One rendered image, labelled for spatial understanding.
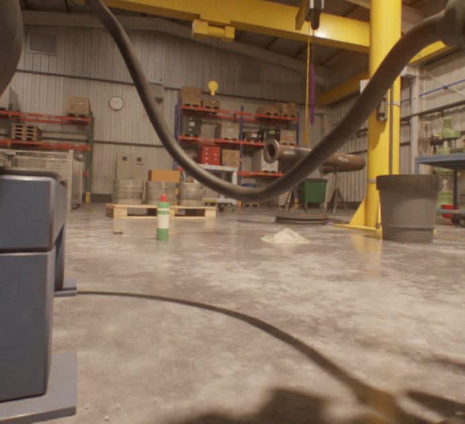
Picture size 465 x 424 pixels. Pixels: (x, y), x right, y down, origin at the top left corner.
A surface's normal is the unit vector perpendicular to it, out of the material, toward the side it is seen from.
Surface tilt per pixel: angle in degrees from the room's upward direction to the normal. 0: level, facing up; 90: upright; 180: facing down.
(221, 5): 90
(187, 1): 90
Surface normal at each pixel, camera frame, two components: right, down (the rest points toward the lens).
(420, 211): 0.00, 0.06
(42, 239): 0.40, -0.01
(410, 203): -0.37, 0.05
